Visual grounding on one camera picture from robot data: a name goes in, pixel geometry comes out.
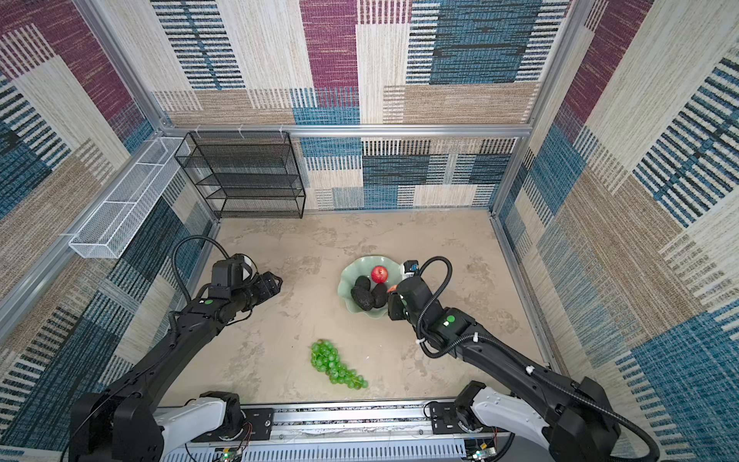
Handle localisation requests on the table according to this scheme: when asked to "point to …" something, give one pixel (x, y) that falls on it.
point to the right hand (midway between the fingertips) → (395, 299)
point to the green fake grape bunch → (325, 358)
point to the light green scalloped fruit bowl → (362, 267)
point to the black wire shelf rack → (244, 174)
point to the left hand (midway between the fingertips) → (273, 279)
